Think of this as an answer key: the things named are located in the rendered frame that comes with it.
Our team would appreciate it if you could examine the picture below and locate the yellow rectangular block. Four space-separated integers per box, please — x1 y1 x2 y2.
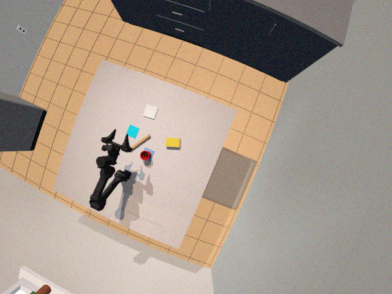
165 138 180 147

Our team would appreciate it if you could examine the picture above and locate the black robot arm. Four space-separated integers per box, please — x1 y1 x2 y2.
89 144 132 211

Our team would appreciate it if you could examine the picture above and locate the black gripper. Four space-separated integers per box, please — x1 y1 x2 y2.
101 129 132 157

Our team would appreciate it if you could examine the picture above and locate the white flat tile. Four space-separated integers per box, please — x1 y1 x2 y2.
143 105 158 119

